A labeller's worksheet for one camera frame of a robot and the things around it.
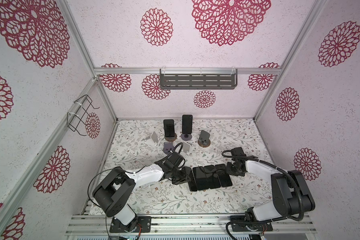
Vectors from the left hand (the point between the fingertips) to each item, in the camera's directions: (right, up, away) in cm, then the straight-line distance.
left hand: (190, 181), depth 84 cm
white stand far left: (-24, +24, +19) cm, 39 cm away
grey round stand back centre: (-1, +25, +26) cm, 36 cm away
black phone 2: (+20, +2, +6) cm, 21 cm away
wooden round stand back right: (+10, +22, +17) cm, 30 cm away
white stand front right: (-1, +18, +12) cm, 22 cm away
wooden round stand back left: (-13, +23, +26) cm, 37 cm away
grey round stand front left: (-14, +18, +15) cm, 27 cm away
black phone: (+1, -1, 0) cm, 1 cm away
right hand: (+25, +5, +9) cm, 27 cm away
